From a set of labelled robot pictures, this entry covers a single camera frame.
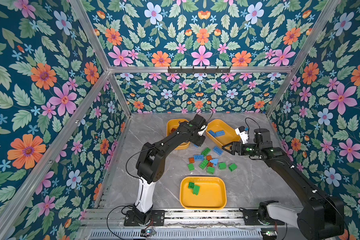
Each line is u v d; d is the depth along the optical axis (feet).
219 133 3.45
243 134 2.38
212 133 3.45
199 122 2.41
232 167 2.90
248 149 2.22
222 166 2.95
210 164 2.99
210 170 2.90
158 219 2.40
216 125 3.59
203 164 2.97
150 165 1.69
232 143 2.28
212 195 2.71
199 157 3.06
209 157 3.08
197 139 2.65
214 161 2.98
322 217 1.28
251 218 2.40
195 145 2.75
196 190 2.74
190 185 2.69
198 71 3.06
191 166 3.04
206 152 3.20
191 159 3.05
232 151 2.27
